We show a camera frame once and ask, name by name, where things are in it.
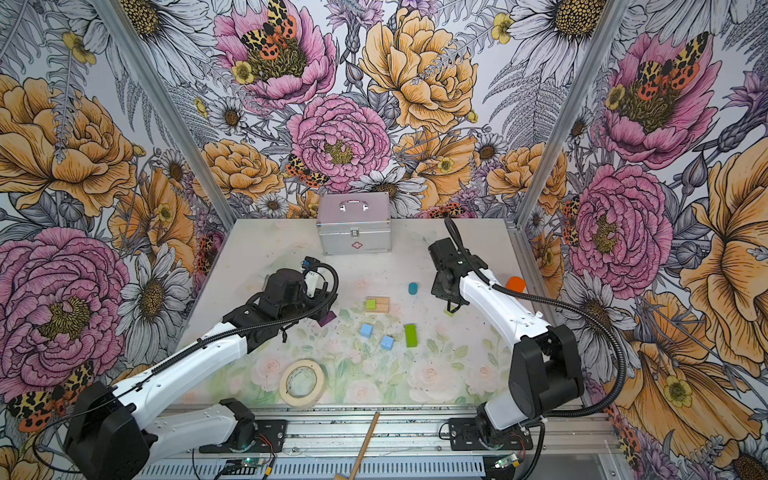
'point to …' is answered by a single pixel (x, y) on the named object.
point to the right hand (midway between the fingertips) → (448, 300)
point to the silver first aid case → (354, 223)
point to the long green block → (411, 335)
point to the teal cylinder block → (413, 288)
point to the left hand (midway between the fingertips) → (326, 302)
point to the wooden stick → (368, 437)
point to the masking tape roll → (312, 398)
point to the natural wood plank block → (382, 304)
